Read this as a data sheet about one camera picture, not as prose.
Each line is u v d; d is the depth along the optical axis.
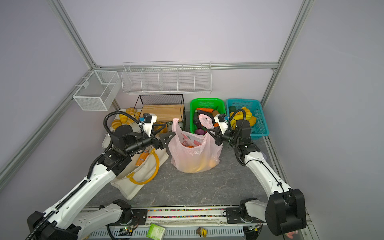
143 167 0.72
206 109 1.16
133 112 1.18
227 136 0.68
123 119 1.12
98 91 0.97
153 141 0.58
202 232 0.68
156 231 0.68
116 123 1.09
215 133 0.70
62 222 0.39
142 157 0.79
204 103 1.18
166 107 1.02
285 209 0.40
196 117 1.08
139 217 0.74
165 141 0.60
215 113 1.15
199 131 1.01
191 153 0.75
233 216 0.74
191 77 1.05
